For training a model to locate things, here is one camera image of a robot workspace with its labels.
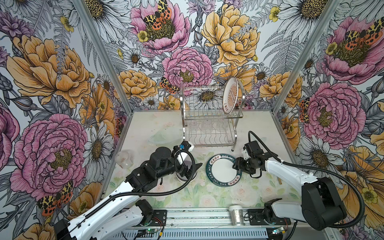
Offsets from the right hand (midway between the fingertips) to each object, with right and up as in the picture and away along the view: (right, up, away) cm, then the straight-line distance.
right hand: (237, 172), depth 86 cm
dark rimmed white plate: (-8, +4, +8) cm, 12 cm away
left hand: (-25, +10, -16) cm, 31 cm away
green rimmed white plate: (-7, -4, -1) cm, 8 cm away
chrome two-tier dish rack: (-18, +28, +12) cm, 35 cm away
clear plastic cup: (-68, +5, +8) cm, 68 cm away
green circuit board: (-44, -23, -14) cm, 52 cm away
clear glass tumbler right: (-6, +26, +16) cm, 31 cm away
